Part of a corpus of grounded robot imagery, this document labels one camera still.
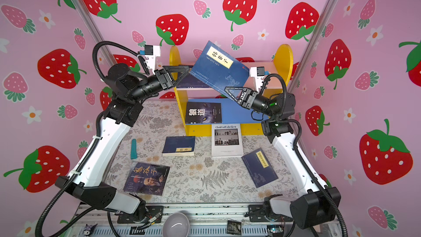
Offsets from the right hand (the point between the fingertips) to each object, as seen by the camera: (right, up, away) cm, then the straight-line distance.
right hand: (224, 92), depth 54 cm
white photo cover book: (+3, -23, +41) cm, 47 cm away
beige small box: (+25, -38, -11) cm, 47 cm away
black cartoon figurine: (-57, -56, +13) cm, 81 cm away
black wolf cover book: (-11, -6, +39) cm, 41 cm away
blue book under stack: (-25, -26, +42) cm, 56 cm away
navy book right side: (+21, -37, +33) cm, 54 cm away
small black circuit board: (+5, -56, +15) cm, 58 cm away
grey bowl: (-20, -56, +16) cm, 62 cm away
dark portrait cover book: (-39, -41, +29) cm, 64 cm away
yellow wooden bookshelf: (+2, -8, +40) cm, 40 cm away
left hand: (-12, +7, -3) cm, 14 cm away
